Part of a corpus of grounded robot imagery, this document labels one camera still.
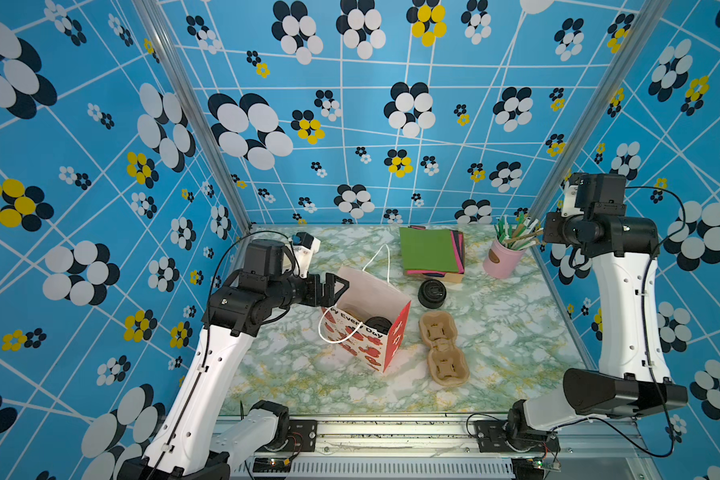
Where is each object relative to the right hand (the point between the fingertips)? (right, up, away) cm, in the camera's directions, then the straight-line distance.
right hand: (564, 225), depth 69 cm
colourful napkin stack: (-21, -7, +45) cm, 50 cm away
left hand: (-54, -13, -2) cm, 55 cm away
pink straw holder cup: (-2, -10, +30) cm, 31 cm away
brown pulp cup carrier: (-24, -38, +14) cm, 47 cm away
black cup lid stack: (-26, -20, +25) cm, 41 cm away
